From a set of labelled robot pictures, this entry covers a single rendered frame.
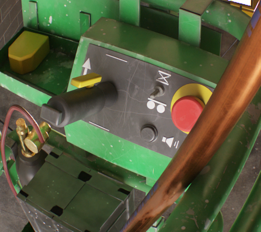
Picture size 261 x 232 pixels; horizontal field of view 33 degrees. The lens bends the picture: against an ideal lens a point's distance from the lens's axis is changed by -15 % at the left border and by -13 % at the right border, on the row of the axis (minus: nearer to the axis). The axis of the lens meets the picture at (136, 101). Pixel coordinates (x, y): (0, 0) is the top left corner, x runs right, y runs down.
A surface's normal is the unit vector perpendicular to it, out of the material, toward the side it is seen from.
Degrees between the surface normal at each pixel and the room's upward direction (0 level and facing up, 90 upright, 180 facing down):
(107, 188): 0
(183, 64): 0
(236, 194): 0
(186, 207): 27
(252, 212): 9
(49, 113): 58
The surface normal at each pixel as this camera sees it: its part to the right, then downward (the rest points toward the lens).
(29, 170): 0.00, -0.03
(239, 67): -0.80, 0.34
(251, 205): -0.40, -0.77
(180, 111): -0.41, 0.17
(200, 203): 0.13, -0.62
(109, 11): -0.48, 0.64
